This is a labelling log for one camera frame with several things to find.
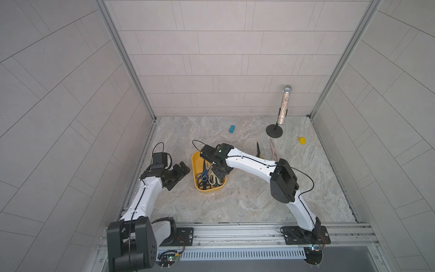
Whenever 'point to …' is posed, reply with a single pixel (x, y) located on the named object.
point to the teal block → (231, 128)
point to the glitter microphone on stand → (274, 131)
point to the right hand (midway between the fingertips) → (223, 172)
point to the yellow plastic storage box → (197, 163)
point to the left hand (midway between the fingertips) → (187, 170)
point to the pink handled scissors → (273, 154)
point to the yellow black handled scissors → (258, 154)
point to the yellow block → (302, 140)
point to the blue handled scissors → (204, 175)
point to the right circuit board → (314, 255)
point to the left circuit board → (166, 258)
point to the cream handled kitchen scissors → (212, 178)
